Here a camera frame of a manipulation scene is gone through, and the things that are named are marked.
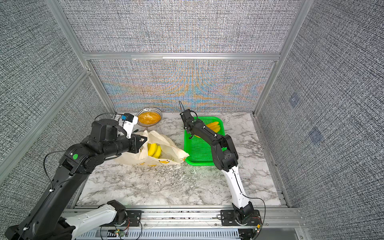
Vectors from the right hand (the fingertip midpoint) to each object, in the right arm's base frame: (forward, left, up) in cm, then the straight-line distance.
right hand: (194, 120), depth 102 cm
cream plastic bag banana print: (-24, +14, -3) cm, 28 cm away
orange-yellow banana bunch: (-4, -13, -2) cm, 13 cm away
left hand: (-31, +20, +25) cm, 45 cm away
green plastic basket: (-18, -3, -9) cm, 21 cm away
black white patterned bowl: (+19, +36, -8) cm, 42 cm away
